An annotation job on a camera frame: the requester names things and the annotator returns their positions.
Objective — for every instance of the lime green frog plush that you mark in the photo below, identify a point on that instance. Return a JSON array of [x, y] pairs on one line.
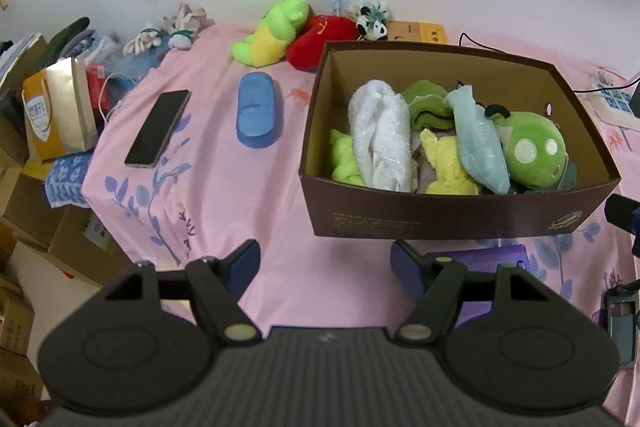
[[272, 32]]

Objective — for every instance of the red packet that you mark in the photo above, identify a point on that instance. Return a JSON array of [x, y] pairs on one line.
[[97, 87]]

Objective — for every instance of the pale blue plush toy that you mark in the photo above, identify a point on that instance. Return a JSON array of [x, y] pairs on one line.
[[475, 142]]

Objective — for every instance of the red plush toy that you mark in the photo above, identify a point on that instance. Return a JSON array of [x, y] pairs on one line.
[[322, 39]]

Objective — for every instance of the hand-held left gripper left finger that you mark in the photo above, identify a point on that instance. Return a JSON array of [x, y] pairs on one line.
[[244, 264]]

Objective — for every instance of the yellow towel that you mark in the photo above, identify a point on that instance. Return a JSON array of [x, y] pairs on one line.
[[447, 164]]

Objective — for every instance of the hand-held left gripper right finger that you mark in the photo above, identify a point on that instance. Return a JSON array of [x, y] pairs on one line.
[[407, 264]]

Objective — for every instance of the blue glasses case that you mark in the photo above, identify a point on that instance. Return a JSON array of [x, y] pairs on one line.
[[256, 109]]

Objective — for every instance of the dark green bag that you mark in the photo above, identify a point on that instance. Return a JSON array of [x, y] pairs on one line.
[[67, 34]]

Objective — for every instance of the yellow cardboard box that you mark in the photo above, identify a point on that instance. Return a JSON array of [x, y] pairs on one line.
[[417, 32]]

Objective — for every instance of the blue floral cloth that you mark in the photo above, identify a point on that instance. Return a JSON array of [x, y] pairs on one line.
[[67, 172]]

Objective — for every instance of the black phone stand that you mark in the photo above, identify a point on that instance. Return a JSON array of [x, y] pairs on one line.
[[620, 292]]

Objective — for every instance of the white power strip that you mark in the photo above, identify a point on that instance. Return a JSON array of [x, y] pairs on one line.
[[612, 99]]

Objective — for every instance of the purple tissue pack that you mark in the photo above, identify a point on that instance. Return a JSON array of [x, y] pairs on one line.
[[480, 257]]

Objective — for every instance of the pink printed bedsheet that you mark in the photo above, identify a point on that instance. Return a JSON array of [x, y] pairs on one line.
[[215, 187]]

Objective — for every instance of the gold paper bag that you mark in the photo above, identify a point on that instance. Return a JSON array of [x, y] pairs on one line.
[[60, 107]]

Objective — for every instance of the brown cardboard carton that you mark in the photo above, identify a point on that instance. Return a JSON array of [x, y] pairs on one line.
[[20, 382], [15, 317], [27, 207], [90, 247]]

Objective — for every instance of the lime green fluffy cloth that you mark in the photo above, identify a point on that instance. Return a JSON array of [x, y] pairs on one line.
[[345, 157]]

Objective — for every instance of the dark green towel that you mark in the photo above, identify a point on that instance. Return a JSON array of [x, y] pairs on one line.
[[425, 104]]

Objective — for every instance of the white towel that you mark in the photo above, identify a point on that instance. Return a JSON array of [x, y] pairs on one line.
[[382, 137]]

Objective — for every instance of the green ladybug plush toy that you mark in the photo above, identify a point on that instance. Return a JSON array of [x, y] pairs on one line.
[[532, 147]]

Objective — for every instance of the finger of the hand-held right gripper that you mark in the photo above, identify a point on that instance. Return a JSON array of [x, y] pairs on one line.
[[620, 209]]

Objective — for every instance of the panda plush toy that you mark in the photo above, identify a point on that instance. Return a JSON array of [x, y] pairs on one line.
[[372, 19]]

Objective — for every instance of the dark flat smartphone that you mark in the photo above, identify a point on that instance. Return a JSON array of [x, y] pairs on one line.
[[157, 127]]

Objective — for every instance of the brown cardboard box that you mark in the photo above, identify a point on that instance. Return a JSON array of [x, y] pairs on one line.
[[450, 217]]

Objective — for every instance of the light blue cloth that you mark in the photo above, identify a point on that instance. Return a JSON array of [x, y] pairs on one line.
[[135, 64]]

